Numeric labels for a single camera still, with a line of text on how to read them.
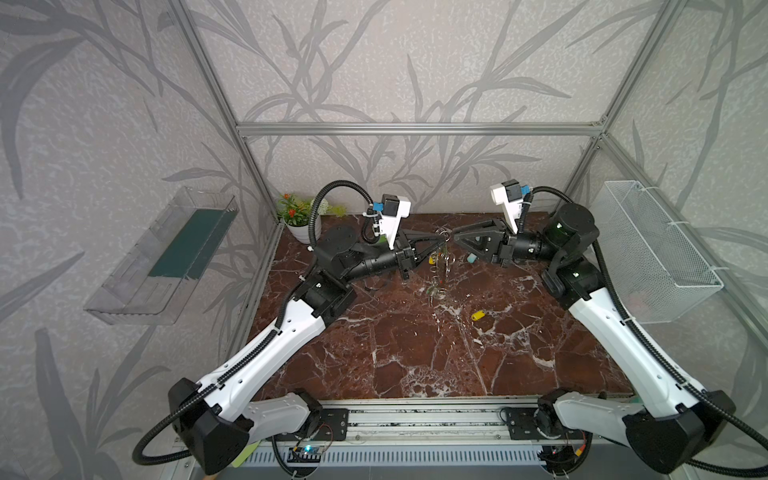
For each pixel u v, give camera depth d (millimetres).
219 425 365
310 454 722
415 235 534
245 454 691
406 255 498
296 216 1017
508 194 501
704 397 373
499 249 515
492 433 732
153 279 654
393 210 495
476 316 937
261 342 427
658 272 618
